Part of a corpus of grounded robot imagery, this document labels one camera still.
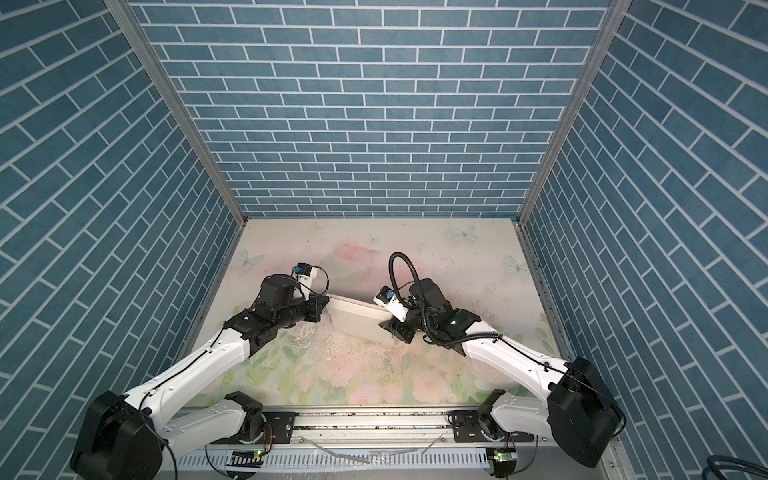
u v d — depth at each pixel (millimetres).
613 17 708
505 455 739
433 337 597
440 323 614
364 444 722
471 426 737
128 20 707
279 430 744
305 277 737
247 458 722
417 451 707
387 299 680
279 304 630
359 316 796
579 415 406
